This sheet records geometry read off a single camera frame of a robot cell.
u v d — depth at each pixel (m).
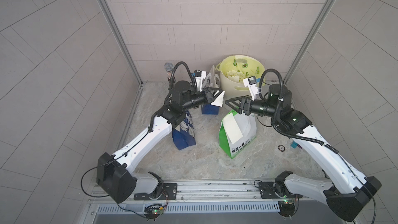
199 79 0.61
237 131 0.72
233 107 0.57
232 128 0.71
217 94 0.64
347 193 0.38
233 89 0.83
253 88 0.56
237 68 1.00
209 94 0.58
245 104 0.54
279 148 0.85
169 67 0.83
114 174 0.37
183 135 0.75
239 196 0.71
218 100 0.64
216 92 0.64
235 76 0.94
